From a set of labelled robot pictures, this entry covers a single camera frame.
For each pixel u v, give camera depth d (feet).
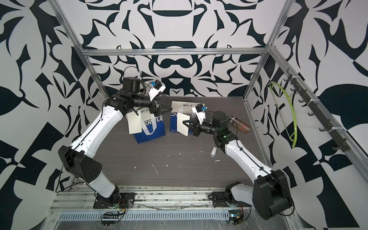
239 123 3.20
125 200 2.44
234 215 2.33
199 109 2.15
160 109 2.08
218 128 1.99
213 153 2.90
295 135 2.17
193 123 2.24
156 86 2.00
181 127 2.45
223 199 2.44
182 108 2.74
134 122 2.60
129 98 1.90
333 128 1.67
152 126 2.86
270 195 1.32
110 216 2.39
